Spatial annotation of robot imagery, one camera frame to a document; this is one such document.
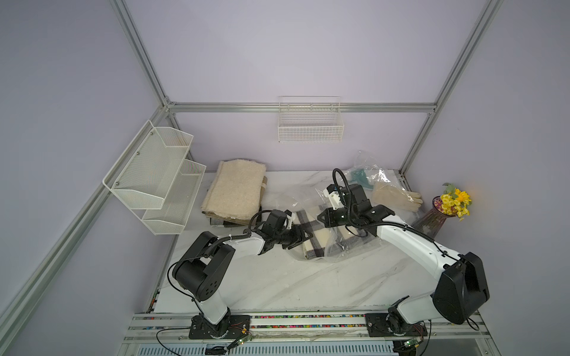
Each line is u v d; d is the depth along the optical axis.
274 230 0.73
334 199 0.75
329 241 0.93
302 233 0.81
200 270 0.47
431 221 0.86
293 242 0.80
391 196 1.11
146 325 0.75
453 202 0.77
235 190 0.98
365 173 1.12
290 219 0.86
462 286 0.42
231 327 0.73
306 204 0.94
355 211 0.63
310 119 0.95
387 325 0.73
